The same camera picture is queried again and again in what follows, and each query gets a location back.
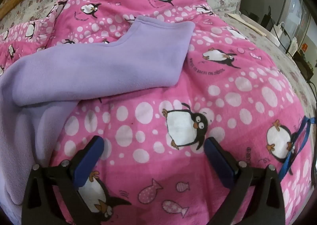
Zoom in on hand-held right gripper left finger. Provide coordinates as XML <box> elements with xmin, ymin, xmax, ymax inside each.
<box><xmin>21</xmin><ymin>135</ymin><xmax>109</xmax><ymax>225</ymax></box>

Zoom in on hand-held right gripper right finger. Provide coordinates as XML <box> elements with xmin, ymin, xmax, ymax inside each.
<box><xmin>203</xmin><ymin>137</ymin><xmax>286</xmax><ymax>225</ymax></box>

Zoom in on purple fleece jacket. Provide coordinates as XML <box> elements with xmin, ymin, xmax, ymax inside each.
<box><xmin>0</xmin><ymin>15</ymin><xmax>196</xmax><ymax>206</ymax></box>

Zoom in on pink penguin print blanket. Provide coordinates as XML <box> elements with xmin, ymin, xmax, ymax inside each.
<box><xmin>0</xmin><ymin>0</ymin><xmax>315</xmax><ymax>225</ymax></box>

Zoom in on black box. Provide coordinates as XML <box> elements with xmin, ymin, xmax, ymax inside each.
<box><xmin>295</xmin><ymin>55</ymin><xmax>315</xmax><ymax>79</ymax></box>

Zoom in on white rounded container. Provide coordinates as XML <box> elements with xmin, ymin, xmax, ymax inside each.
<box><xmin>288</xmin><ymin>37</ymin><xmax>299</xmax><ymax>56</ymax></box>

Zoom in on beige flat board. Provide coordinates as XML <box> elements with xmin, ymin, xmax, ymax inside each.
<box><xmin>227</xmin><ymin>13</ymin><xmax>268</xmax><ymax>37</ymax></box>

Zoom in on white power strip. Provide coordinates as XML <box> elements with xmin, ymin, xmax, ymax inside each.
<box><xmin>271</xmin><ymin>23</ymin><xmax>290</xmax><ymax>42</ymax></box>

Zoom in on black power adapter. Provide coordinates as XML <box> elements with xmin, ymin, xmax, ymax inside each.
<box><xmin>264</xmin><ymin>13</ymin><xmax>274</xmax><ymax>31</ymax></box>

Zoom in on blue ribbon strap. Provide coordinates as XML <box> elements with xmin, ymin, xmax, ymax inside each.
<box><xmin>279</xmin><ymin>116</ymin><xmax>317</xmax><ymax>182</ymax></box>

